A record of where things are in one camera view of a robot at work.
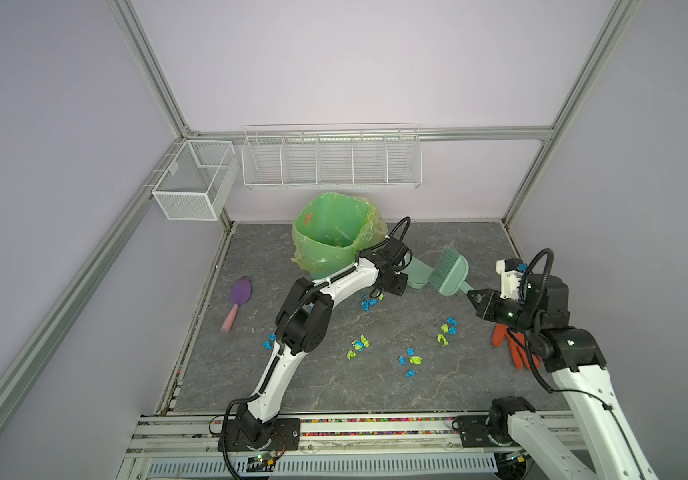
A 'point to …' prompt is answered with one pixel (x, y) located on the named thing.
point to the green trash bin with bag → (329, 230)
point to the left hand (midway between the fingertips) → (402, 289)
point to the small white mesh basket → (197, 180)
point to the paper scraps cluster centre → (359, 345)
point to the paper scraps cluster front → (415, 360)
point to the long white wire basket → (332, 155)
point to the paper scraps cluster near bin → (367, 303)
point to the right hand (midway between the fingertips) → (472, 295)
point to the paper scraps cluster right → (450, 327)
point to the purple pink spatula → (240, 291)
